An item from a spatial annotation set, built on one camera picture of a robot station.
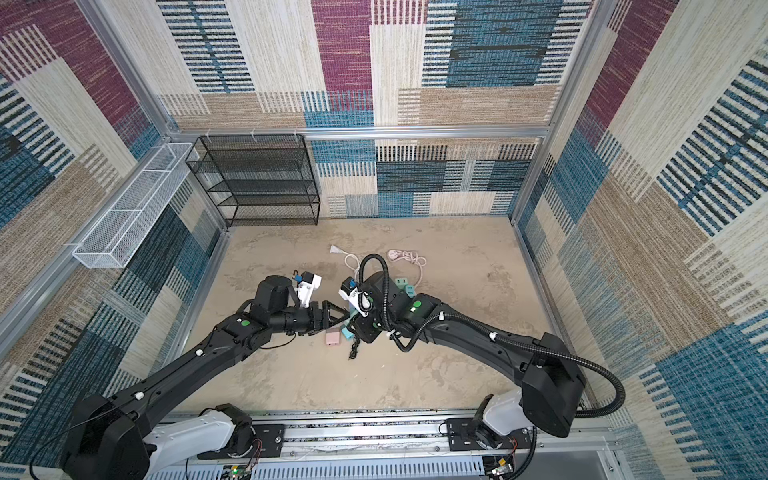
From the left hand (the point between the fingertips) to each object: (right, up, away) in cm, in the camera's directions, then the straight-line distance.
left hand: (344, 315), depth 76 cm
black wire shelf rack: (-35, +41, +33) cm, 63 cm away
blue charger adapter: (-1, -8, +14) cm, 16 cm away
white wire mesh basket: (-53, +20, -3) cm, 57 cm away
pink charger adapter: (-5, -10, +13) cm, 17 cm away
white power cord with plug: (-8, +16, +33) cm, 38 cm away
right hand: (+3, -3, +2) cm, 5 cm away
